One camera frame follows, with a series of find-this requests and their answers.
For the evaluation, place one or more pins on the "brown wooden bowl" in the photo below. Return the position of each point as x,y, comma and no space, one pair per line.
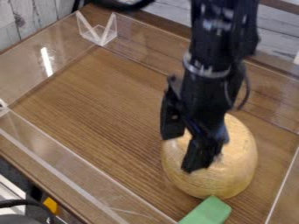
231,172

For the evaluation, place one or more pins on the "clear acrylic tray wall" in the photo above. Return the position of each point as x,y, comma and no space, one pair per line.
79,123

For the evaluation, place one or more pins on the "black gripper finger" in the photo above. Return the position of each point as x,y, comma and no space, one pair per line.
202,150
171,116

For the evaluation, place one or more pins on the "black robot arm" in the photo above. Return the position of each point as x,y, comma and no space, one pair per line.
223,35

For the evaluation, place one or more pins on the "clear acrylic corner bracket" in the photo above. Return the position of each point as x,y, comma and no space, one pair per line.
99,34

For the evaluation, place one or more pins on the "green block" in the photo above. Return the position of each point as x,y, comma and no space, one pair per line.
212,211

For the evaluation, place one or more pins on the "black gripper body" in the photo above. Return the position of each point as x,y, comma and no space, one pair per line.
207,92

